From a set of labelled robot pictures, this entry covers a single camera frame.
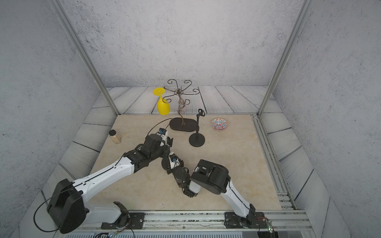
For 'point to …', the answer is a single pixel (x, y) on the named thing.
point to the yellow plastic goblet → (163, 106)
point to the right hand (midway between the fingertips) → (168, 156)
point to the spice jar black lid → (112, 132)
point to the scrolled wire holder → (181, 100)
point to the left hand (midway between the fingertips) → (172, 147)
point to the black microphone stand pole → (202, 113)
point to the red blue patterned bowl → (219, 124)
